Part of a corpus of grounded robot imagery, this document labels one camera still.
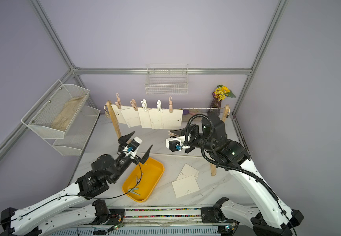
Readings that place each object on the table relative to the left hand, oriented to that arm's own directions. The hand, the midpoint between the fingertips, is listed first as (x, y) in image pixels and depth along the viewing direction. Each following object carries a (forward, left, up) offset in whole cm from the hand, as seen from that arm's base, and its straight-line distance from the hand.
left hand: (140, 140), depth 65 cm
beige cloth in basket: (+14, +45, -3) cm, 47 cm away
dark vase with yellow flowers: (+45, -47, -9) cm, 66 cm away
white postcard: (-10, -22, -33) cm, 41 cm away
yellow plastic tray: (-5, +4, -34) cm, 35 cm away
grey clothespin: (-7, +6, -31) cm, 32 cm away
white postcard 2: (-1, -23, -33) cm, 41 cm away
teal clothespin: (-13, +9, -31) cm, 35 cm away
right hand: (+1, -16, +5) cm, 16 cm away
